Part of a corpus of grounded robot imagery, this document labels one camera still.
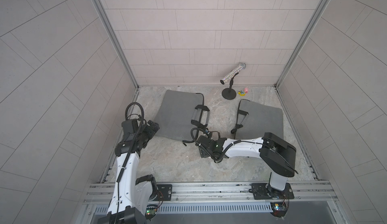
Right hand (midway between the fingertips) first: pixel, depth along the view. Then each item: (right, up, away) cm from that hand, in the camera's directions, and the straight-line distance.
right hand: (205, 150), depth 88 cm
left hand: (-27, +16, -8) cm, 32 cm away
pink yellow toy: (+29, +35, +23) cm, 51 cm away
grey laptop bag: (-16, +20, +8) cm, 27 cm away
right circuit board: (+33, -20, -20) cm, 43 cm away
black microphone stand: (+19, +34, +23) cm, 45 cm away
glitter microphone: (+17, +47, +6) cm, 50 cm away
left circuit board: (-24, -18, -24) cm, 39 cm away
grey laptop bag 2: (+31, +17, +5) cm, 36 cm away
